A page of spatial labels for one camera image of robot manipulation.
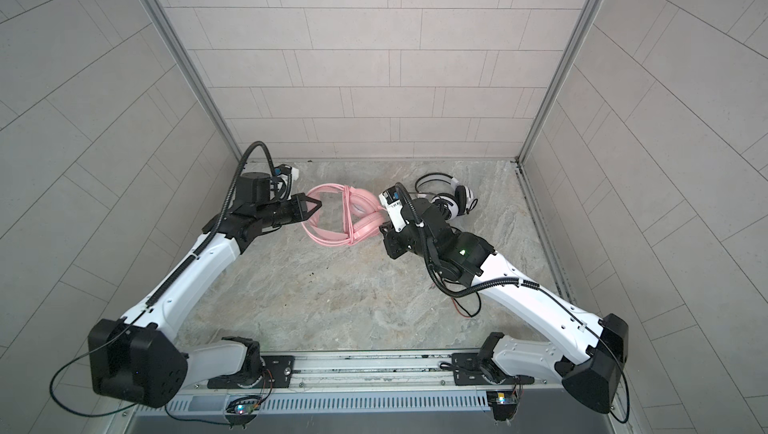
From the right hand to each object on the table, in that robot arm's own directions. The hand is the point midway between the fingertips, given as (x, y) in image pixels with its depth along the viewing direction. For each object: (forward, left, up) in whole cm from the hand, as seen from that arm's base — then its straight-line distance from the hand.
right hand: (380, 229), depth 69 cm
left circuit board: (-30, +32, -21) cm, 48 cm away
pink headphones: (+8, +5, -5) cm, 11 cm away
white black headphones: (+18, -25, -15) cm, 34 cm away
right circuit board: (-33, -26, -26) cm, 49 cm away
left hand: (+11, +14, -1) cm, 18 cm away
